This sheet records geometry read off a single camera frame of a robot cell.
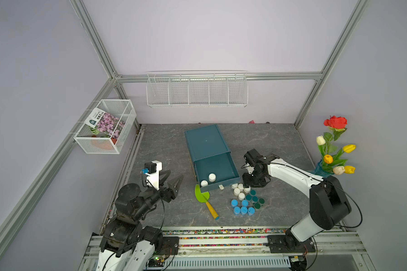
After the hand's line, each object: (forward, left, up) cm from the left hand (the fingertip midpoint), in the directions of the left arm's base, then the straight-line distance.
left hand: (177, 175), depth 63 cm
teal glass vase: (+4, -65, -12) cm, 66 cm away
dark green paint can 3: (-3, -39, -27) cm, 48 cm away
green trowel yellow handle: (+2, -9, -29) cm, 30 cm away
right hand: (+5, -32, -24) cm, 41 cm away
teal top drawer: (+7, -16, -12) cm, 21 cm away
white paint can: (+2, -10, -12) cm, 16 cm away
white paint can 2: (+4, -14, -12) cm, 19 cm away
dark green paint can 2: (-2, -35, -27) cm, 45 cm away
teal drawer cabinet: (+21, -12, -8) cm, 26 cm away
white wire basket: (+19, +38, -1) cm, 43 cm away
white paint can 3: (+6, -26, -26) cm, 37 cm away
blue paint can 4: (-7, -28, -26) cm, 39 cm away
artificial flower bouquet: (+3, -62, +1) cm, 62 cm away
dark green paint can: (+1, -35, -27) cm, 44 cm away
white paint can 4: (+5, -29, -25) cm, 39 cm away
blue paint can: (-3, -25, -28) cm, 37 cm away
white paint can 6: (+3, -27, -26) cm, 38 cm away
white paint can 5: (+3, -32, -26) cm, 41 cm away
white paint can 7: (0, -29, -27) cm, 39 cm away
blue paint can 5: (-8, -32, -27) cm, 42 cm away
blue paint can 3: (-7, -25, -26) cm, 37 cm away
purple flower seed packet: (+25, +33, +6) cm, 42 cm away
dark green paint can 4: (-5, -36, -27) cm, 45 cm away
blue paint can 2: (-3, -30, -27) cm, 41 cm away
